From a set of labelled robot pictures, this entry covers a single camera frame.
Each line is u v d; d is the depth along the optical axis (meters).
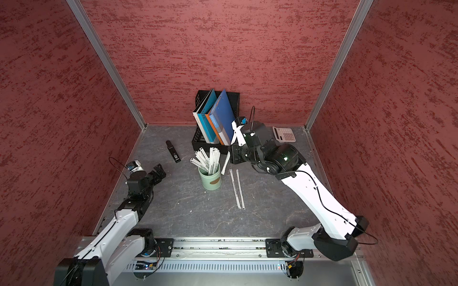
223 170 0.71
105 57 0.86
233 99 1.03
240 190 0.92
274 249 0.74
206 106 0.89
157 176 0.77
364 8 0.71
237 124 0.55
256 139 0.43
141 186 0.64
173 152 1.05
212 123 0.88
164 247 0.74
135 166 0.72
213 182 0.85
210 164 0.85
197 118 0.88
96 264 0.41
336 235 0.37
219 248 0.76
